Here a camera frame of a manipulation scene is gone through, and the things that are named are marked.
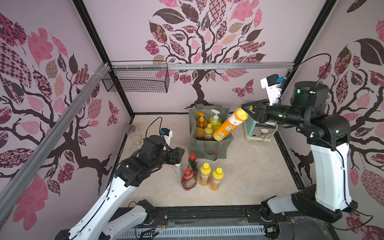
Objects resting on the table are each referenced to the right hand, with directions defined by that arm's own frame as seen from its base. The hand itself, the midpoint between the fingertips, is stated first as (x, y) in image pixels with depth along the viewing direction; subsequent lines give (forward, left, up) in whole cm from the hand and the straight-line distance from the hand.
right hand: (247, 103), depth 53 cm
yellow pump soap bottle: (+18, +8, -29) cm, 35 cm away
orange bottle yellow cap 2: (-13, +15, -32) cm, 38 cm away
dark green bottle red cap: (-5, +21, -36) cm, 42 cm away
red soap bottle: (-14, +23, -39) cm, 47 cm away
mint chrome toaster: (+17, -25, -40) cm, 50 cm away
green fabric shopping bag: (0, +11, -32) cm, 34 cm away
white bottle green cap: (-7, +30, -41) cm, 51 cm away
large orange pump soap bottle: (+19, +15, -33) cm, 41 cm away
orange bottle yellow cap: (+11, +11, -31) cm, 35 cm away
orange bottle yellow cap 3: (-15, +9, -31) cm, 36 cm away
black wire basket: (+46, +56, -16) cm, 75 cm away
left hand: (-6, +28, -24) cm, 37 cm away
